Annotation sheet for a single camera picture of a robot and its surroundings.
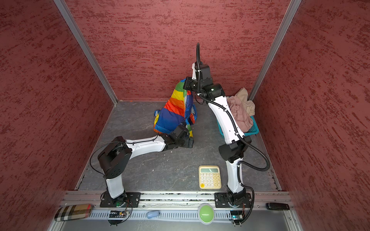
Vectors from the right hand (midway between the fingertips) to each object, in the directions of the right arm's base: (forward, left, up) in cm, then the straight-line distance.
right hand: (184, 83), depth 77 cm
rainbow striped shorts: (+3, +5, -23) cm, 24 cm away
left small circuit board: (-54, +37, -41) cm, 77 cm away
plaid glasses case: (-53, +56, -35) cm, 85 cm away
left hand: (-18, 0, -34) cm, 38 cm away
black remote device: (-54, -46, -37) cm, 80 cm away
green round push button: (-56, -9, -38) cm, 68 cm away
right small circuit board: (-57, -25, -40) cm, 74 cm away
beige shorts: (+8, -47, -27) cm, 55 cm away
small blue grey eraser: (-55, +18, -37) cm, 69 cm away
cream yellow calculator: (-39, -13, -36) cm, 55 cm away
